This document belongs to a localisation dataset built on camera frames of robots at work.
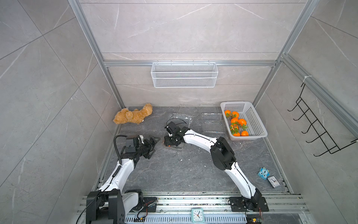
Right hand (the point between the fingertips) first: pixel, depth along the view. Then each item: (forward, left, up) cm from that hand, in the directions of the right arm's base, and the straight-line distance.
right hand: (168, 142), depth 96 cm
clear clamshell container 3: (0, -9, +25) cm, 27 cm away
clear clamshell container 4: (+8, -34, -3) cm, 35 cm away
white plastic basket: (+28, -64, +1) cm, 70 cm away
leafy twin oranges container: (+24, -50, +2) cm, 55 cm away
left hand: (-6, +4, +11) cm, 13 cm away
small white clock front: (-43, -17, +1) cm, 46 cm away
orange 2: (+4, -50, +3) cm, 50 cm away
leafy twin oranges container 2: (+15, -53, +2) cm, 55 cm away
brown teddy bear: (+19, +26, +7) cm, 33 cm away
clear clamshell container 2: (+16, -33, +6) cm, 37 cm away
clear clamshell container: (-2, -8, -1) cm, 9 cm away
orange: (+5, -55, +2) cm, 55 cm away
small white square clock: (-27, -63, -1) cm, 69 cm away
